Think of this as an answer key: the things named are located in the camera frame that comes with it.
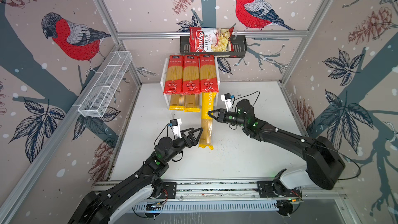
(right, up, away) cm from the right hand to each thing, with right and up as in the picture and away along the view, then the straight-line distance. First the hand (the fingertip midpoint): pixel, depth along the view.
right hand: (205, 116), depth 75 cm
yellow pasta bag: (-7, +6, +10) cm, 14 cm away
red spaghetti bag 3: (+1, +18, -3) cm, 18 cm away
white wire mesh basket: (-53, +19, +6) cm, 57 cm away
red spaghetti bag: (-15, +17, -3) cm, 23 cm away
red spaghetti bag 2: (-7, +21, +1) cm, 22 cm away
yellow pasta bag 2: (+1, +6, +2) cm, 7 cm away
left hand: (-3, -6, -3) cm, 8 cm away
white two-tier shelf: (-21, +19, -1) cm, 28 cm away
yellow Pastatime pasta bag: (-16, +7, +10) cm, 20 cm away
